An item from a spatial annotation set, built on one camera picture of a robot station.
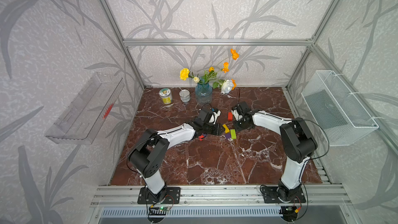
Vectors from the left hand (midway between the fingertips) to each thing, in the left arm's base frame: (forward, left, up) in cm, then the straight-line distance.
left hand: (223, 129), depth 87 cm
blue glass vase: (+26, +12, +2) cm, 28 cm away
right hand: (+7, -10, -7) cm, 14 cm away
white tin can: (+29, +25, -4) cm, 38 cm away
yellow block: (+4, -3, -7) cm, 9 cm away
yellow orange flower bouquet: (+27, +6, +17) cm, 32 cm away
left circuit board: (-36, +30, -9) cm, 48 cm away
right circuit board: (-38, -30, -11) cm, 50 cm away
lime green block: (+1, -7, -7) cm, 10 cm away
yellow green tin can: (+26, +37, -2) cm, 46 cm away
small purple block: (0, -4, -8) cm, 9 cm away
